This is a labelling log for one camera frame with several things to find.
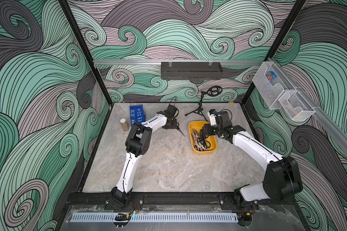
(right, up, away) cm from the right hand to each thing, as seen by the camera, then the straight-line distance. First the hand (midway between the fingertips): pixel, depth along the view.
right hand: (208, 127), depth 88 cm
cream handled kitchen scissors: (-7, -8, +9) cm, 14 cm away
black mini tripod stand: (+5, +24, +6) cm, 25 cm away
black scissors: (-2, -9, +7) cm, 12 cm away
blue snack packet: (-50, +8, +21) cm, 54 cm away
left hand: (-22, +1, +17) cm, 27 cm away
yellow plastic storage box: (-4, 0, +15) cm, 15 cm away
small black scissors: (-18, -3, +16) cm, 24 cm away
